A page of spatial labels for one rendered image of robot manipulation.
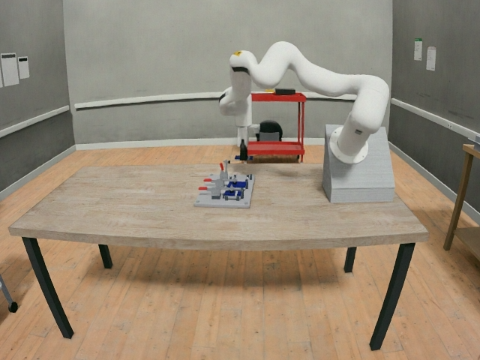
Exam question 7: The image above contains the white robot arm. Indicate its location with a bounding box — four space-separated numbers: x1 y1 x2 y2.
219 41 389 164

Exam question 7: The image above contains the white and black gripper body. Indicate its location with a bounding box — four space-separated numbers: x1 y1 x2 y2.
236 125 250 147

